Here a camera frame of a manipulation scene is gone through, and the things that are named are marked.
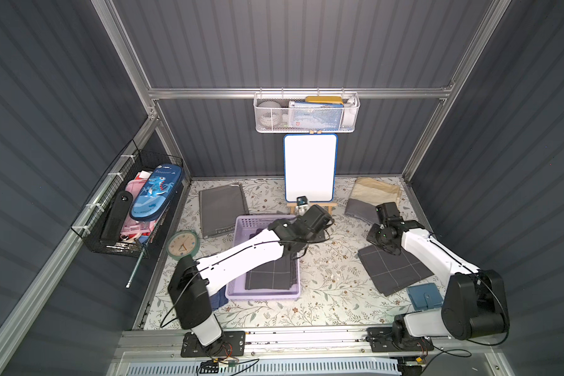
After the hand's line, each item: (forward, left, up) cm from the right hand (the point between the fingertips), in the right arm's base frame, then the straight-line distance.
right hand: (380, 237), depth 89 cm
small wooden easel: (+17, +18, -3) cm, 25 cm away
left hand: (-5, +24, +12) cm, 28 cm away
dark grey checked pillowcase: (-12, +38, -6) cm, 41 cm away
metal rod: (-20, +76, +20) cm, 81 cm away
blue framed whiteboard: (+25, +26, +16) cm, 40 cm away
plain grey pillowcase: (+21, +68, -8) cm, 72 cm away
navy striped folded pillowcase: (-21, +60, -8) cm, 64 cm away
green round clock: (-1, +79, -5) cm, 79 cm away
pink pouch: (-11, +78, +23) cm, 82 cm away
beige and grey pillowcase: (+28, -2, -7) cm, 29 cm away
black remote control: (-9, +82, +26) cm, 87 cm away
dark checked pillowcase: (-11, -3, -7) cm, 13 cm away
